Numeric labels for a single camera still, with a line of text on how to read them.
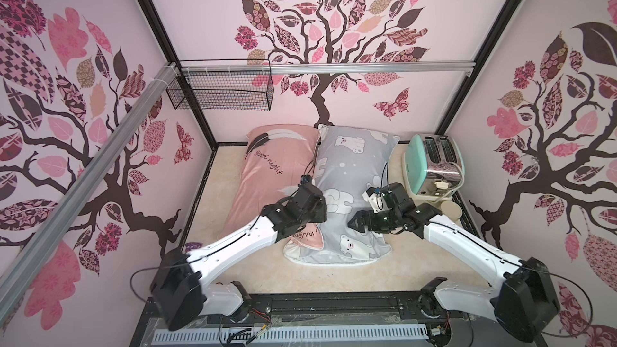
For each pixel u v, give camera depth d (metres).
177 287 0.39
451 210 0.88
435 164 0.89
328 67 0.95
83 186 0.53
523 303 0.40
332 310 0.75
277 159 0.94
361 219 0.71
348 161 0.95
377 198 0.70
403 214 0.62
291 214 0.58
